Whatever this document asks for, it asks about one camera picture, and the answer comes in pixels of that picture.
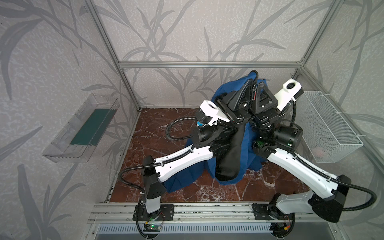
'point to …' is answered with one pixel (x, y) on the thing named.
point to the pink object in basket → (317, 151)
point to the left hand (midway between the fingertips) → (251, 79)
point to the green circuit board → (152, 227)
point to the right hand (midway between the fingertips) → (262, 86)
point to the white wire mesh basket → (328, 136)
